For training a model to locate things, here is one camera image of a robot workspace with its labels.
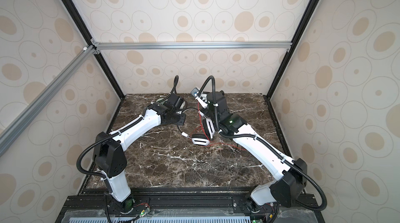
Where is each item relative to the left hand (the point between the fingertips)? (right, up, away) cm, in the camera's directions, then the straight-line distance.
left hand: (187, 117), depth 86 cm
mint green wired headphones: (-20, +12, +19) cm, 30 cm away
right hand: (+12, +12, -13) cm, 21 cm away
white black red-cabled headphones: (+12, -7, -6) cm, 15 cm away
